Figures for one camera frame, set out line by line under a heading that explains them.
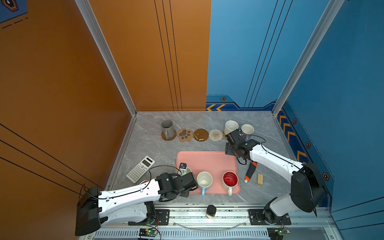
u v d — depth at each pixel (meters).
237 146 0.66
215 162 1.00
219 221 0.73
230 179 0.83
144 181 0.50
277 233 0.71
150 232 0.70
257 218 0.72
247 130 1.03
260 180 0.85
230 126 1.04
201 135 1.06
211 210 0.68
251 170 0.89
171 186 0.54
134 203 0.47
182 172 0.69
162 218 0.74
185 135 1.05
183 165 0.70
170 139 1.03
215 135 1.05
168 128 0.97
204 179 0.83
